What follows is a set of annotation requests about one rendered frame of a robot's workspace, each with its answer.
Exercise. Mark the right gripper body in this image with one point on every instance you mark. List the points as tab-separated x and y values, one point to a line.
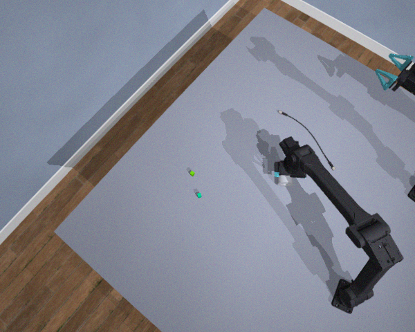
402	77

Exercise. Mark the white cylinder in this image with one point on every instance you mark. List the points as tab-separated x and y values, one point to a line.
284	180

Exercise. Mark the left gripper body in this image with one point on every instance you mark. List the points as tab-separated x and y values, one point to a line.
287	171

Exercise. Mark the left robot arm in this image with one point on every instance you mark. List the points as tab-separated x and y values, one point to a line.
372	233

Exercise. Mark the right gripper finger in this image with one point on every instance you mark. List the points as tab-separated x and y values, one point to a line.
391	77
400	66

